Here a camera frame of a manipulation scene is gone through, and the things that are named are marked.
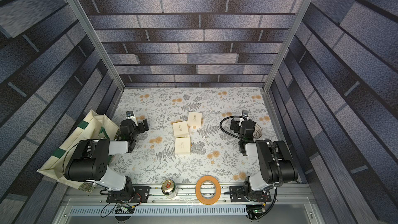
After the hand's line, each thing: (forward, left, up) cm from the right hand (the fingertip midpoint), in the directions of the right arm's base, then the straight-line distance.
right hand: (242, 118), depth 94 cm
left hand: (-2, +65, 0) cm, 65 cm away
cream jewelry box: (-6, +38, -4) cm, 39 cm away
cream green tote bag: (-14, +82, +11) cm, 83 cm away
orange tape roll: (-43, +23, -5) cm, 49 cm away
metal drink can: (-40, +38, +3) cm, 56 cm away
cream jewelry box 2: (+1, +30, -3) cm, 30 cm away
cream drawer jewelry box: (-16, +36, -4) cm, 40 cm away
